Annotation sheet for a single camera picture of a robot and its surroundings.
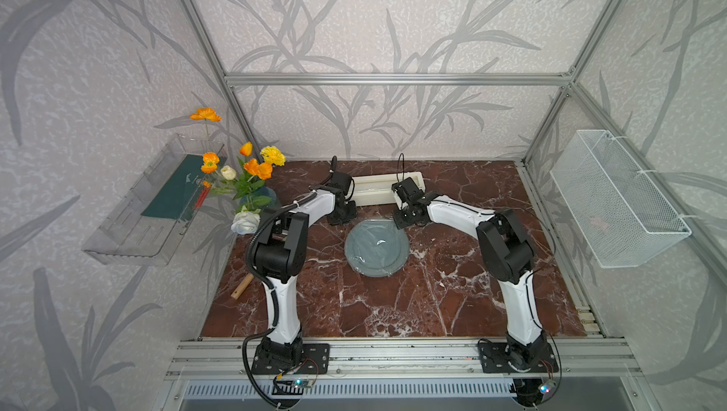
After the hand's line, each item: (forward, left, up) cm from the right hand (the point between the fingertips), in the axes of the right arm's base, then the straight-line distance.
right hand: (399, 215), depth 100 cm
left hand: (0, +18, 0) cm, 18 cm away
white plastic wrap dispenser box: (+8, +8, +4) cm, 12 cm away
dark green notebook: (-14, +56, +31) cm, 65 cm away
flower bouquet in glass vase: (-4, +45, +22) cm, 50 cm away
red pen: (-14, +51, +30) cm, 60 cm away
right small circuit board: (-50, -34, 0) cm, 61 cm away
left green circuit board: (-49, +27, -2) cm, 56 cm away
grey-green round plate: (-12, +8, -2) cm, 15 cm away
